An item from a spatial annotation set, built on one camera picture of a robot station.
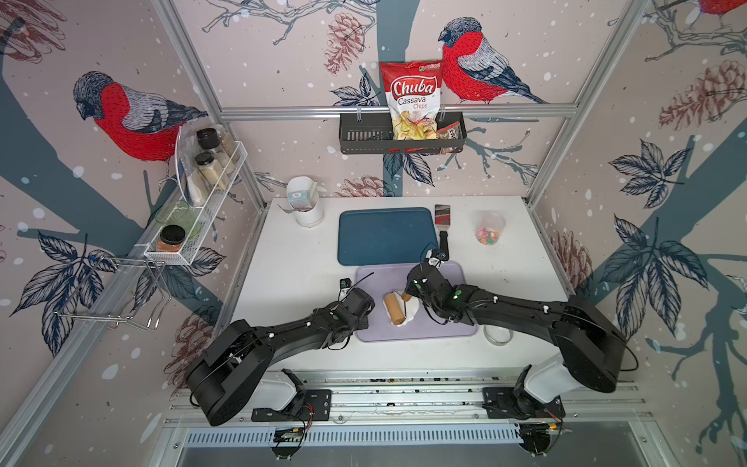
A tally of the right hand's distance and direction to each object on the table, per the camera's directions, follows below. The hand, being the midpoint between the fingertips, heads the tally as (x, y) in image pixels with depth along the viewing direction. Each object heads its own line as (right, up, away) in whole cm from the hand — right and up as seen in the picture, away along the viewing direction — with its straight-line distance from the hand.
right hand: (408, 278), depth 88 cm
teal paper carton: (-38, +26, +18) cm, 49 cm away
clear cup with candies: (+31, +16, +16) cm, 38 cm away
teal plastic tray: (-7, +12, +20) cm, 25 cm away
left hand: (-14, -11, +2) cm, 17 cm away
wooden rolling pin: (-4, -9, 0) cm, 10 cm away
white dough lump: (0, -9, -1) cm, 9 cm away
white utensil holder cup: (-37, +19, +21) cm, 47 cm away
